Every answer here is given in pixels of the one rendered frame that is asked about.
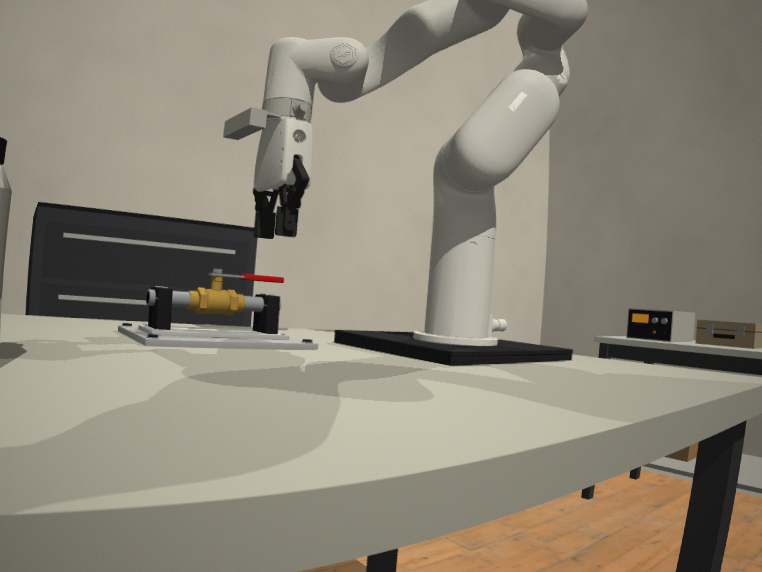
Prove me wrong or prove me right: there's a grey bottle with black cap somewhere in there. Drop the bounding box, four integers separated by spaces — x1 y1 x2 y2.
0 137 12 328

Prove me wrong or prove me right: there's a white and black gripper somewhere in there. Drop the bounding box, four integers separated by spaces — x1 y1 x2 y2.
253 116 313 239

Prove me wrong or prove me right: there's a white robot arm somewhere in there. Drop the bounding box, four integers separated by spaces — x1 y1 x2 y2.
223 0 588 346

